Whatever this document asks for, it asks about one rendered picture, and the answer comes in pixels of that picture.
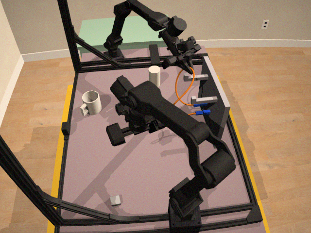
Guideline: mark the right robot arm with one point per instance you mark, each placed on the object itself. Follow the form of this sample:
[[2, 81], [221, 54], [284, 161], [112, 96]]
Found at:
[[145, 102]]

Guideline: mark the cream mug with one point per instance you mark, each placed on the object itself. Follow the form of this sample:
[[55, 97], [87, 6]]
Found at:
[[90, 104]]

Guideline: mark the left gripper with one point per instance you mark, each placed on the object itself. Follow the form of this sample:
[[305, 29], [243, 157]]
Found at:
[[182, 60]]

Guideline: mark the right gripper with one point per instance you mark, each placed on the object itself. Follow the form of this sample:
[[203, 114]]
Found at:
[[116, 135]]

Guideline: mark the small white block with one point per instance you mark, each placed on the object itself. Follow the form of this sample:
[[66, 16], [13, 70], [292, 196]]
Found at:
[[115, 200]]

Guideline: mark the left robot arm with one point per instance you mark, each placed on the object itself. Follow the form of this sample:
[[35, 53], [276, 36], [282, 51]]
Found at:
[[156, 20]]

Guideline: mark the cream cylinder with white top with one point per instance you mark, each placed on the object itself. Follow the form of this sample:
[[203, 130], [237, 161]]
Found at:
[[154, 75]]

